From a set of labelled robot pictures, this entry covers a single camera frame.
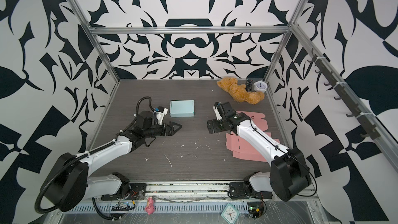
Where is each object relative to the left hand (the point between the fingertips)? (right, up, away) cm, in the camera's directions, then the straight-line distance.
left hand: (178, 125), depth 81 cm
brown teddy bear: (+36, +18, +21) cm, 46 cm away
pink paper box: (+35, -14, +6) cm, 38 cm away
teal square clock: (+24, -35, -14) cm, 45 cm away
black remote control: (+47, +24, +35) cm, 64 cm away
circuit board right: (+36, -36, -10) cm, 52 cm away
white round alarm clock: (+55, +23, +33) cm, 68 cm away
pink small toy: (-10, -32, -14) cm, 37 cm away
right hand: (+20, 0, +3) cm, 20 cm away
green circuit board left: (-26, -37, -8) cm, 46 cm away
